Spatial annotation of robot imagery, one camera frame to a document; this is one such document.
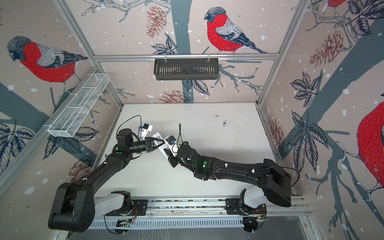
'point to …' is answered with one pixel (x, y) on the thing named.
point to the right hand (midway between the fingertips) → (165, 149)
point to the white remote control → (162, 148)
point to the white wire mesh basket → (77, 106)
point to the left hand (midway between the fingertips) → (162, 144)
